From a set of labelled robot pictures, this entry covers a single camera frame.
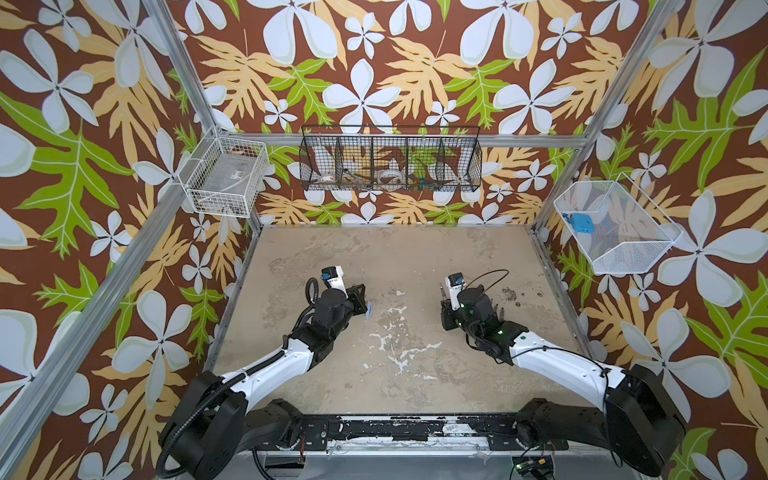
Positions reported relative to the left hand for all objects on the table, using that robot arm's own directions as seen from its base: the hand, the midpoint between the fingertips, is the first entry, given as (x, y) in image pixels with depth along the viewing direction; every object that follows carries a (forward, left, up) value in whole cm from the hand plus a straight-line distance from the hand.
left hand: (362, 283), depth 84 cm
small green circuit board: (-41, -45, -18) cm, 64 cm away
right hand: (-3, -23, -5) cm, 24 cm away
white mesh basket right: (+7, -72, +14) cm, 73 cm away
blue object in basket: (+15, -64, +10) cm, 67 cm away
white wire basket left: (+26, +41, +17) cm, 52 cm away
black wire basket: (+40, -8, +14) cm, 43 cm away
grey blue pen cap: (0, -2, -16) cm, 16 cm away
